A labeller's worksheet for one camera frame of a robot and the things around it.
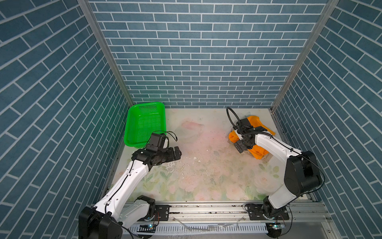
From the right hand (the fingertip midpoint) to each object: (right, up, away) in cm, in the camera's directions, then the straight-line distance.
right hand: (245, 141), depth 91 cm
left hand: (-42, -6, -11) cm, 44 cm away
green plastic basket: (-72, +13, +20) cm, 76 cm away
